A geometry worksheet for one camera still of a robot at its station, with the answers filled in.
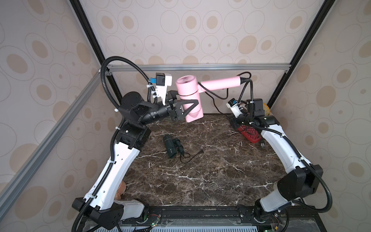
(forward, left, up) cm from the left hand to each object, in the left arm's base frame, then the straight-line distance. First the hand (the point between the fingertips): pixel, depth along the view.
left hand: (197, 101), depth 46 cm
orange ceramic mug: (-14, +38, -50) cm, 65 cm away
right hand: (+20, -19, -28) cm, 39 cm away
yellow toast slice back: (+33, -49, -35) cm, 69 cm away
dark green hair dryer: (+16, +13, -52) cm, 56 cm away
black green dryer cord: (+13, -6, -55) cm, 57 cm away
